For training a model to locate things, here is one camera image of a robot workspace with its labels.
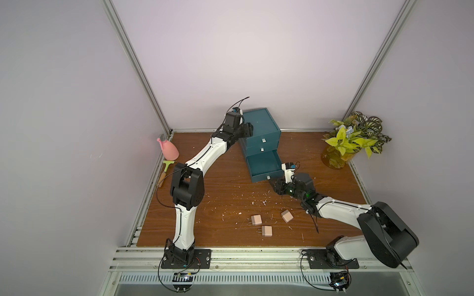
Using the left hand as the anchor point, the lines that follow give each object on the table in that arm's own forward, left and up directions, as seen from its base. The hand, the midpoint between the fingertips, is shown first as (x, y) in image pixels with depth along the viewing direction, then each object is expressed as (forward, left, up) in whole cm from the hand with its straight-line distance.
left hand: (252, 126), depth 92 cm
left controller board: (-61, +28, -25) cm, 72 cm away
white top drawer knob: (-6, -6, -4) cm, 9 cm away
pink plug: (-40, -2, -20) cm, 45 cm away
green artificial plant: (-5, -51, +2) cm, 51 cm away
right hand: (-23, -9, -12) cm, 28 cm away
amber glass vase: (-5, -46, -19) cm, 50 cm away
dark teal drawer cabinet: (-3, -7, -3) cm, 8 cm away
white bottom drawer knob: (-19, -9, -20) cm, 29 cm away
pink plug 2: (-38, -16, -21) cm, 46 cm away
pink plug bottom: (-45, -6, -20) cm, 50 cm away
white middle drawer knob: (-6, -6, -12) cm, 14 cm away
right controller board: (-62, -33, -24) cm, 74 cm away
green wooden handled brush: (-9, +49, -21) cm, 54 cm away
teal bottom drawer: (-7, -9, -26) cm, 28 cm away
